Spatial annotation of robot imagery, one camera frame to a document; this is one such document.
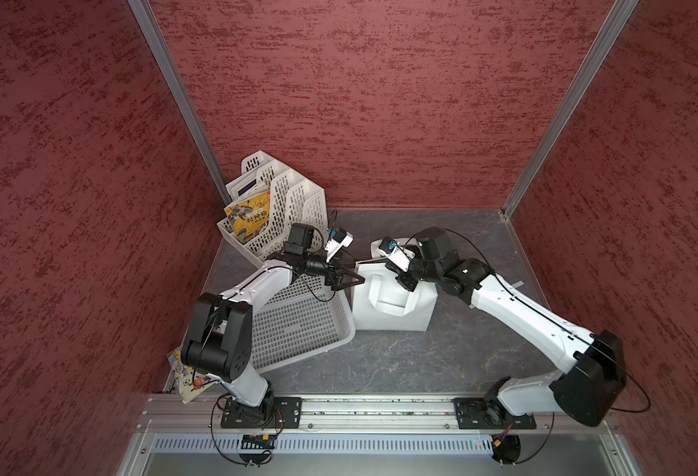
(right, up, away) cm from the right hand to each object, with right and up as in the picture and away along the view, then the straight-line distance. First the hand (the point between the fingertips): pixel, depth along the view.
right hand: (391, 267), depth 79 cm
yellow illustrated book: (-46, +15, +18) cm, 51 cm away
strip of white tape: (+46, -8, +20) cm, 51 cm away
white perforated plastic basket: (-26, -17, +10) cm, 33 cm away
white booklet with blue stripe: (-46, +24, +15) cm, 54 cm away
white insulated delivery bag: (-3, -9, -3) cm, 10 cm away
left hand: (-9, -2, 0) cm, 9 cm away
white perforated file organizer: (-30, +20, +15) cm, 39 cm away
